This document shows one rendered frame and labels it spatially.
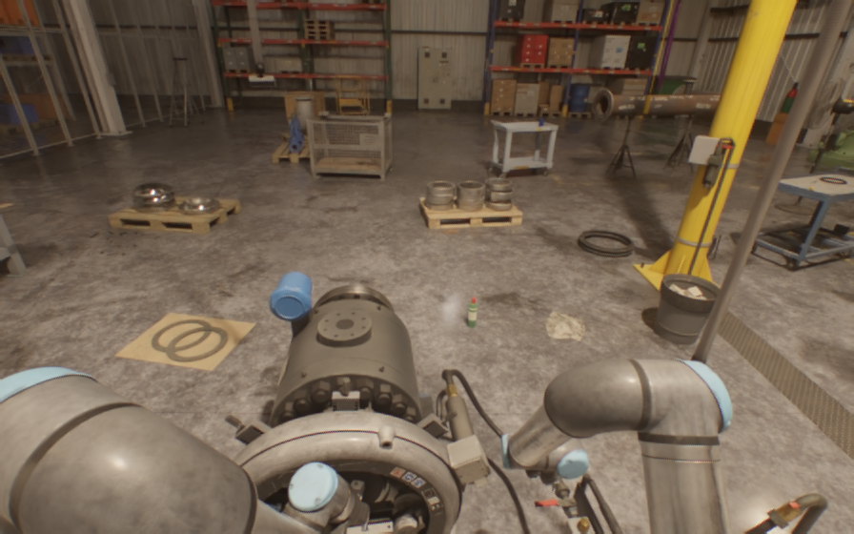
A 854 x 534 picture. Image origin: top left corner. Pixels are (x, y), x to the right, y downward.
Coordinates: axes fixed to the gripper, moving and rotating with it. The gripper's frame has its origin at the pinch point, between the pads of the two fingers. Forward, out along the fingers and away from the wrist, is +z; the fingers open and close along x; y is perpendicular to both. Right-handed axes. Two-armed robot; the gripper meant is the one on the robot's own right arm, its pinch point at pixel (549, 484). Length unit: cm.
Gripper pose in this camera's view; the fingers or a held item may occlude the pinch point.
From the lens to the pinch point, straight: 166.7
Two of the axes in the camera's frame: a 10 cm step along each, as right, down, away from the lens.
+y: -9.9, 0.4, -1.2
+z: -0.2, 8.9, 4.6
